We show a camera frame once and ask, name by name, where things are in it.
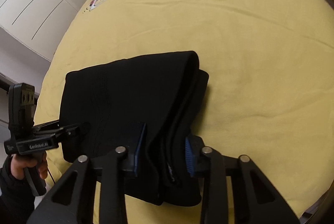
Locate black pants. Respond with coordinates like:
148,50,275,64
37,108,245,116
59,51,208,206

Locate left hand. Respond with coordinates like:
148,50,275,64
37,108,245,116
10,152,48,180

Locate yellow dinosaur bed cover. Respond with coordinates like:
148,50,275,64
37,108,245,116
34,0,333,216

